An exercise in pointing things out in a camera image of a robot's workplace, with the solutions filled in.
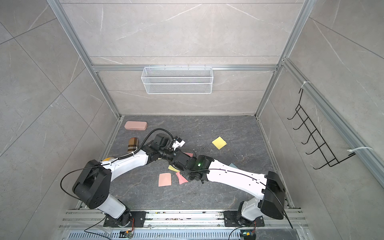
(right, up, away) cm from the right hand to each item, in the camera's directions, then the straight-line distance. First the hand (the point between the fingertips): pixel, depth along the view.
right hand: (191, 167), depth 76 cm
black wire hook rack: (+57, +8, -18) cm, 60 cm away
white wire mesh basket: (-10, +53, +25) cm, 60 cm away
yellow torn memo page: (-12, -5, +14) cm, 19 cm away
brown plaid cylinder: (-40, +9, +22) cm, 46 cm away
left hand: (0, +3, +1) cm, 3 cm away
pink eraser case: (-43, +22, +36) cm, 60 cm away
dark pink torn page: (-6, -10, +10) cm, 15 cm away
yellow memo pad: (+19, +10, +28) cm, 35 cm away
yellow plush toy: (-55, 0, +20) cm, 59 cm away
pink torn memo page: (-16, -10, +10) cm, 21 cm away
